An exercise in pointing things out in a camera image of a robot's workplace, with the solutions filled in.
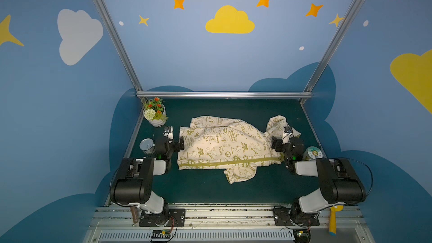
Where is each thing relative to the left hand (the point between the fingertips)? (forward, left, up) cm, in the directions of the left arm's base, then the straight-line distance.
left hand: (173, 136), depth 95 cm
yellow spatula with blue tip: (-39, -78, -5) cm, 87 cm away
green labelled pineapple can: (-10, -75, +2) cm, 76 cm away
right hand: (+2, -63, +2) cm, 63 cm away
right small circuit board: (-45, -64, -9) cm, 79 cm away
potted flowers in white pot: (+11, +11, +9) cm, 18 cm away
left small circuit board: (-45, -1, -9) cm, 46 cm away
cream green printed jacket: (-5, -35, -1) cm, 36 cm away
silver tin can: (-7, +12, +1) cm, 14 cm away
